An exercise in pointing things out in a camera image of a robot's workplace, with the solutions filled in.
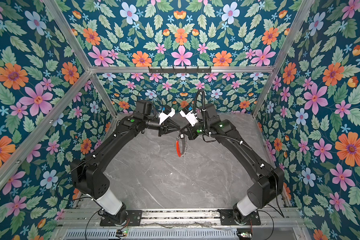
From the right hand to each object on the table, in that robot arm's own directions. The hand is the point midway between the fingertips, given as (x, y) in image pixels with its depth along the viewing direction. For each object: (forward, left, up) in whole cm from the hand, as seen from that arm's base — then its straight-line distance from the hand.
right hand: (182, 128), depth 73 cm
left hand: (0, +1, +4) cm, 4 cm away
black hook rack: (+41, +2, +8) cm, 42 cm away
